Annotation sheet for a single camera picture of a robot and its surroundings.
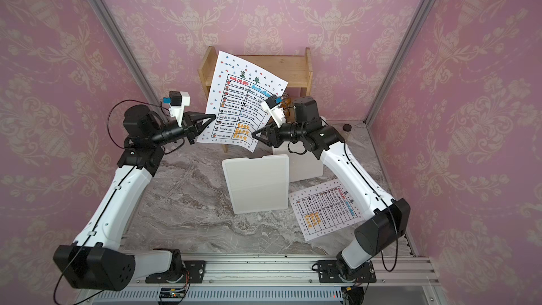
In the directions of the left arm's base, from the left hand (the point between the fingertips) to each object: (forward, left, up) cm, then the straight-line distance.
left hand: (214, 118), depth 65 cm
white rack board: (-10, -13, -23) cm, 28 cm away
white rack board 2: (+7, -31, -36) cm, 48 cm away
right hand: (0, -13, -6) cm, 14 cm away
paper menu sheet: (-11, -41, -42) cm, 59 cm away
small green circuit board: (-40, +16, -43) cm, 61 cm away
